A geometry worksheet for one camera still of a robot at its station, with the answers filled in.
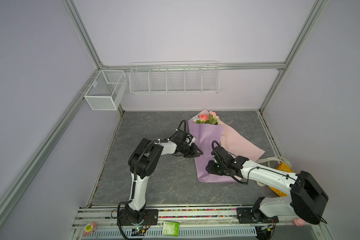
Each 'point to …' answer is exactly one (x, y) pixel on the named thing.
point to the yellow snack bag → (282, 167)
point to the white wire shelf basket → (198, 77)
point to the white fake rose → (195, 118)
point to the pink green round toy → (89, 228)
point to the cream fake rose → (217, 117)
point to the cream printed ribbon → (277, 154)
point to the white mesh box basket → (106, 92)
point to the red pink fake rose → (203, 117)
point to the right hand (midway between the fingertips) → (207, 169)
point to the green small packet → (170, 228)
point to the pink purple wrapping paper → (209, 133)
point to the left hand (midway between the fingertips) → (202, 155)
